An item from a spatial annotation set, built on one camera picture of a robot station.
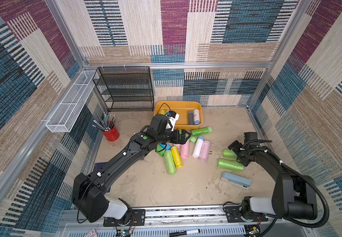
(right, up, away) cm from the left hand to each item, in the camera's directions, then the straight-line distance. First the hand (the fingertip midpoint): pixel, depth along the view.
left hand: (185, 133), depth 75 cm
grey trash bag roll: (+7, +9, +37) cm, 39 cm away
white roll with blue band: (+11, -10, +22) cm, 26 cm away
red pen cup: (-45, -2, +22) cm, 50 cm away
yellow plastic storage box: (+1, +18, +48) cm, 51 cm away
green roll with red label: (+15, 0, +28) cm, 31 cm away
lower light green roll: (-8, -18, +14) cm, 24 cm away
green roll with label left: (-12, -7, -8) cm, 15 cm away
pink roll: (+2, -11, +19) cm, 22 cm away
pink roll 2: (+14, -13, +19) cm, 27 cm away
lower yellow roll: (-4, -15, +17) cm, 23 cm away
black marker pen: (+4, -45, -5) cm, 46 cm away
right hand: (+31, -13, +16) cm, 37 cm away
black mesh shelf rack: (-40, +30, +34) cm, 61 cm away
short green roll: (+7, -5, +25) cm, 26 cm away
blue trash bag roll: (-9, -10, +20) cm, 24 cm away
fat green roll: (+27, -19, +12) cm, 35 cm away
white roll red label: (+11, +8, +34) cm, 36 cm away
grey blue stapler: (+28, -26, +6) cm, 39 cm away
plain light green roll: (+28, -13, +16) cm, 35 cm away
